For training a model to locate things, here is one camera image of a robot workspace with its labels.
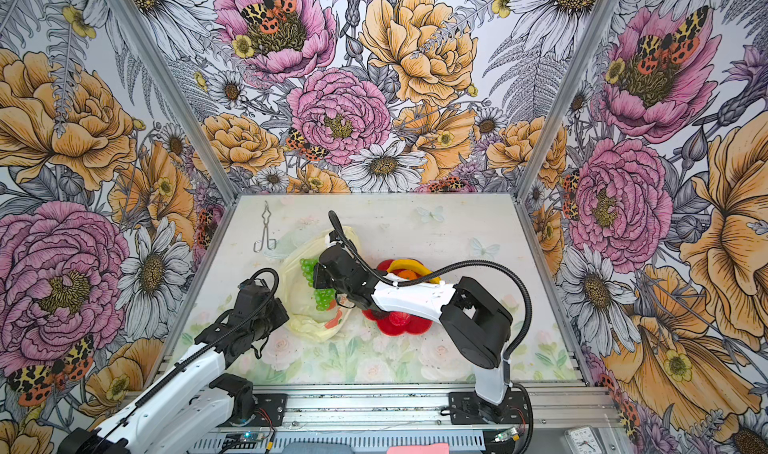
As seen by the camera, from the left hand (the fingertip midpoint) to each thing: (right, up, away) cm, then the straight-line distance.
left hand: (283, 318), depth 85 cm
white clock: (+74, -22, -17) cm, 79 cm away
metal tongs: (-18, +30, +31) cm, 46 cm away
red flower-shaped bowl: (+31, -2, 0) cm, 31 cm away
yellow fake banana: (+34, +14, +9) cm, 38 cm away
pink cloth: (+41, -26, -14) cm, 50 cm away
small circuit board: (-3, -23, -14) cm, 28 cm away
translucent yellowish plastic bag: (+4, 0, +4) cm, 6 cm away
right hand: (+10, +12, -2) cm, 16 cm away
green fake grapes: (+11, +6, -1) cm, 13 cm away
